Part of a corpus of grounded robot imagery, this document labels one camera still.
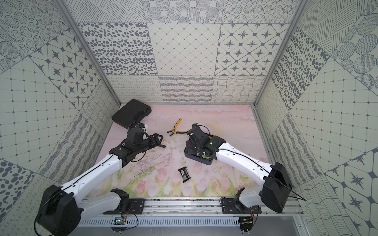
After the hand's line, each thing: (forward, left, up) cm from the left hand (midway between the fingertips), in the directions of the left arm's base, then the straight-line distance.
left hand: (158, 135), depth 82 cm
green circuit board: (-39, +16, -18) cm, 46 cm away
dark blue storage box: (-7, -28, -14) cm, 32 cm away
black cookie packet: (-16, -15, -16) cm, 27 cm away
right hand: (-6, -20, -2) cm, 21 cm away
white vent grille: (-38, -6, -17) cm, 43 cm away
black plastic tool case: (+28, +27, -10) cm, 40 cm away
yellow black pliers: (+13, -6, -15) cm, 21 cm away
